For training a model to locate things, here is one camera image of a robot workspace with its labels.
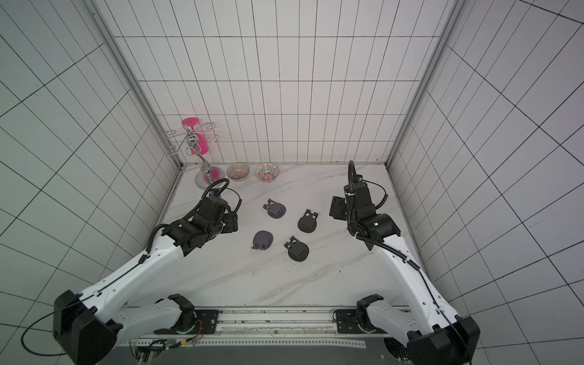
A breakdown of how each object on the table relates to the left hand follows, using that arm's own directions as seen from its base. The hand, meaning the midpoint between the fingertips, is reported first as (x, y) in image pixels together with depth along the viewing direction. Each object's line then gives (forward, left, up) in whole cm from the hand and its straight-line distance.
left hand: (225, 222), depth 81 cm
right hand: (+5, -42, +8) cm, 43 cm away
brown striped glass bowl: (+37, +4, -13) cm, 39 cm away
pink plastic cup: (+46, +23, -5) cm, 52 cm away
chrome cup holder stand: (+34, +19, -13) cm, 41 cm away
